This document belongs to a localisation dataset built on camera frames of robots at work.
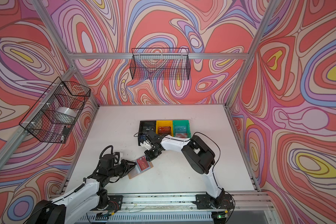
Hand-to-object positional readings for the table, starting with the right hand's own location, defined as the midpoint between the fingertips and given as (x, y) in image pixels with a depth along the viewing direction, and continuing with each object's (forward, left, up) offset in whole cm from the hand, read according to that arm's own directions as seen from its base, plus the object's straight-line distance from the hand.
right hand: (149, 161), depth 89 cm
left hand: (-3, +7, +3) cm, 8 cm away
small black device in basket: (+7, +41, +26) cm, 50 cm away
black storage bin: (+26, +4, +3) cm, 26 cm away
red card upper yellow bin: (+23, -10, +2) cm, 25 cm away
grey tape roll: (+12, +39, +34) cm, 53 cm away
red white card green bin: (+18, -22, +1) cm, 29 cm away
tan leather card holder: (-3, +4, +1) cm, 5 cm away
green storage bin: (+26, -23, +6) cm, 36 cm away
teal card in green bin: (+23, -22, +2) cm, 32 cm away
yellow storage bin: (+24, -10, +7) cm, 28 cm away
